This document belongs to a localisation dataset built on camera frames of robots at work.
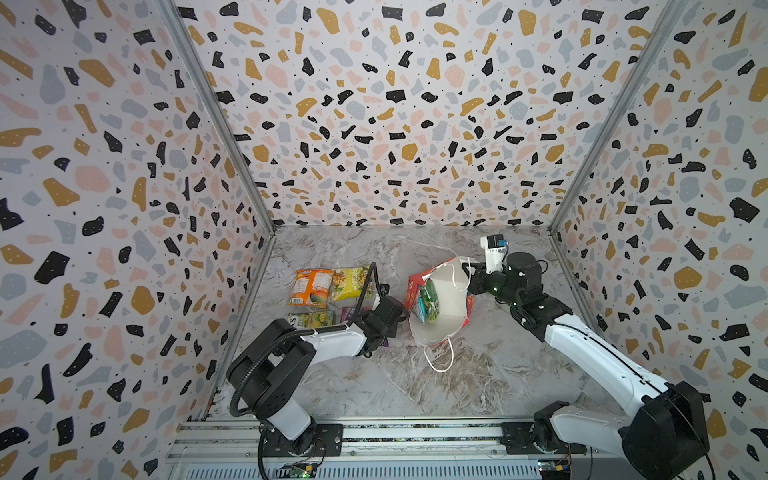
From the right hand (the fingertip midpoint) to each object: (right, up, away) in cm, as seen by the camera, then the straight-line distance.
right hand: (461, 259), depth 78 cm
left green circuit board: (-40, -50, -7) cm, 64 cm away
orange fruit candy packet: (-46, -10, +23) cm, 52 cm away
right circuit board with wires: (+22, -50, -6) cm, 55 cm away
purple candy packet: (-33, -18, +17) cm, 41 cm away
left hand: (-20, -17, +14) cm, 30 cm away
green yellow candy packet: (-42, -19, +15) cm, 48 cm away
